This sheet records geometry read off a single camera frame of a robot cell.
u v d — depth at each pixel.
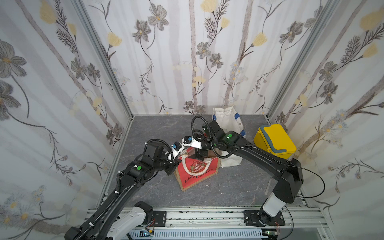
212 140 0.59
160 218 0.74
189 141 0.63
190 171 0.79
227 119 1.03
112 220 0.42
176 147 0.62
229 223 0.73
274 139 0.88
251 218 0.74
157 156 0.57
